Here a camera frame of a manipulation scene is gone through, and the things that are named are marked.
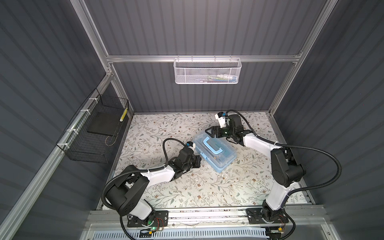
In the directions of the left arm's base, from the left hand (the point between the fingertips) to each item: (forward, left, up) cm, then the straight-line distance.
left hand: (202, 158), depth 88 cm
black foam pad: (+13, +52, +20) cm, 57 cm away
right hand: (+14, -6, +8) cm, 17 cm away
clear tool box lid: (+1, -9, +6) cm, 11 cm away
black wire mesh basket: (+4, +56, +20) cm, 60 cm away
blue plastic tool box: (-6, -8, -1) cm, 10 cm away
